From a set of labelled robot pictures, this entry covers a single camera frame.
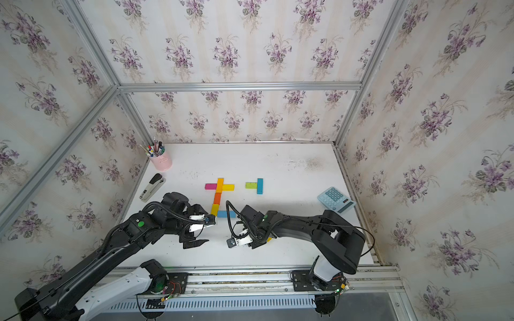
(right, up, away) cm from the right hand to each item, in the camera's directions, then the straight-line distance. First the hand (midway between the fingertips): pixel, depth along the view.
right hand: (251, 234), depth 85 cm
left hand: (-16, +8, -12) cm, 21 cm away
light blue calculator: (+41, +13, +9) cm, 44 cm away
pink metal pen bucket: (-46, +31, +16) cm, 58 cm away
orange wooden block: (-17, +14, +10) cm, 24 cm away
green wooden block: (0, +19, +15) cm, 25 cm away
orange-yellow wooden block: (-17, +19, +15) cm, 30 cm away
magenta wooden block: (-21, +19, +15) cm, 32 cm away
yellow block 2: (-18, +9, +8) cm, 21 cm away
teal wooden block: (+4, +19, +15) cm, 25 cm away
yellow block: (-13, +19, +14) cm, 26 cm away
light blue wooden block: (-10, +12, -12) cm, 20 cm away
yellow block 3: (+7, +8, -26) cm, 28 cm away
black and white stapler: (-49, +21, +13) cm, 54 cm away
